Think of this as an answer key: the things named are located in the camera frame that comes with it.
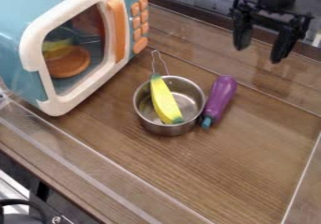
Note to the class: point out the yellow toy banana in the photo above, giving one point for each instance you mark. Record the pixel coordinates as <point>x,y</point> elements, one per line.
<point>163,102</point>

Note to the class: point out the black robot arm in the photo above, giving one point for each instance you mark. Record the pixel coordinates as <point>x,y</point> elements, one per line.
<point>276,15</point>

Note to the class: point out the orange plate inside microwave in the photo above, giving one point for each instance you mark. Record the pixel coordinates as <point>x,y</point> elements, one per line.
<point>67,61</point>

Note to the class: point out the blue toy microwave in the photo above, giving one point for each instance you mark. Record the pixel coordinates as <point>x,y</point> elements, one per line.
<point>110,27</point>

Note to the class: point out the purple toy eggplant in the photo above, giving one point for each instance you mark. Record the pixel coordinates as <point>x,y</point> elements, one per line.
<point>221,93</point>

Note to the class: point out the silver metal pot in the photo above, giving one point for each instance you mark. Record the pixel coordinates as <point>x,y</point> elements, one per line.
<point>188,94</point>

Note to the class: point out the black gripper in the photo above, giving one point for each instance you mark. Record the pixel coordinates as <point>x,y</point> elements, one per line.
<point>274,15</point>

